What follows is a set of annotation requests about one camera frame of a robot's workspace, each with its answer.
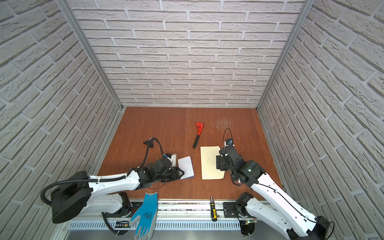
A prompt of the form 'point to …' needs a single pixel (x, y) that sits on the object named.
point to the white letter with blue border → (186, 164)
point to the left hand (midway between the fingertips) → (184, 172)
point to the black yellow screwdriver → (214, 214)
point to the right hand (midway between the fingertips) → (225, 157)
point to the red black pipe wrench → (200, 125)
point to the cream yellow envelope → (209, 171)
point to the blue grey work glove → (143, 221)
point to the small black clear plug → (148, 142)
